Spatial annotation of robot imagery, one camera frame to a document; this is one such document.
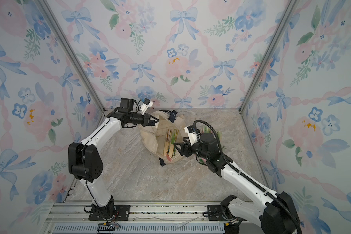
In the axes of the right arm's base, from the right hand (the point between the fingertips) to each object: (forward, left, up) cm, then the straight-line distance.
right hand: (180, 140), depth 76 cm
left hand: (+13, +12, +1) cm, 18 cm away
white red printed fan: (+19, +8, -20) cm, 29 cm away
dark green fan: (+7, +6, -19) cm, 21 cm away
